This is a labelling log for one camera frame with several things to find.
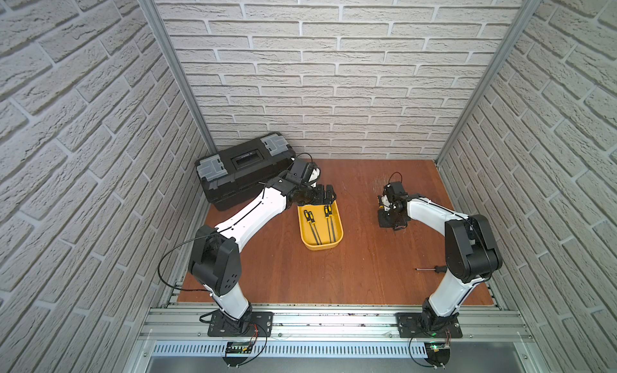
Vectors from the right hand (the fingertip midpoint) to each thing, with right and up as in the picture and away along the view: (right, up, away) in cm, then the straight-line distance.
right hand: (387, 221), depth 96 cm
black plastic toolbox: (-62, +18, -5) cm, 65 cm away
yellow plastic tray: (-28, -2, +1) cm, 28 cm away
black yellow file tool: (-33, +1, +1) cm, 33 cm away
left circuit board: (-54, -35, -24) cm, 69 cm away
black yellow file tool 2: (-31, 0, +1) cm, 31 cm away
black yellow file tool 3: (-25, +2, +3) cm, 25 cm away
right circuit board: (+7, -35, -26) cm, 44 cm away
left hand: (-24, +12, -13) cm, 30 cm away
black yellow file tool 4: (-23, +4, +4) cm, 24 cm away
